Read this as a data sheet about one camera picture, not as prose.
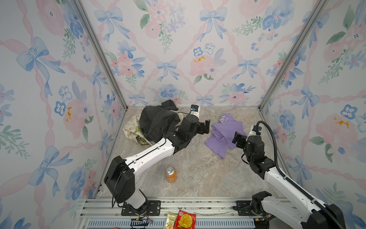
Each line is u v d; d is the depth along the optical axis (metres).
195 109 0.65
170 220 0.69
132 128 0.97
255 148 0.60
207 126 0.69
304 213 0.42
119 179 0.41
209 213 0.73
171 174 0.75
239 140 0.73
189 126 0.57
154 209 0.74
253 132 0.69
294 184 0.48
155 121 1.00
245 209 0.73
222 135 0.97
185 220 0.69
